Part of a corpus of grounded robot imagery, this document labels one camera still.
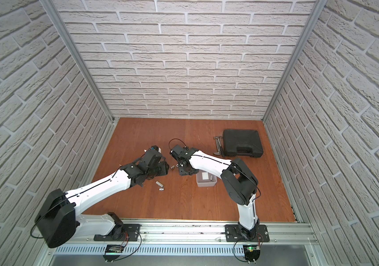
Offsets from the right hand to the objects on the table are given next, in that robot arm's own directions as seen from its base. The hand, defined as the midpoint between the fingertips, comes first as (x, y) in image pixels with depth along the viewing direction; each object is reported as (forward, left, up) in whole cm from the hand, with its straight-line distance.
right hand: (189, 170), depth 91 cm
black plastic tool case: (+16, -34, +2) cm, 37 cm away
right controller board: (-39, -26, -5) cm, 47 cm away
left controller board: (-36, +35, -4) cm, 50 cm away
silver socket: (+3, +10, -2) cm, 11 cm away
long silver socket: (-6, +17, -2) cm, 18 cm away
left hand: (0, +10, +8) cm, 13 cm away
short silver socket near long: (-9, +16, -2) cm, 18 cm away
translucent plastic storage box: (-7, -12, -4) cm, 14 cm away
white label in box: (-3, -9, -4) cm, 10 cm away
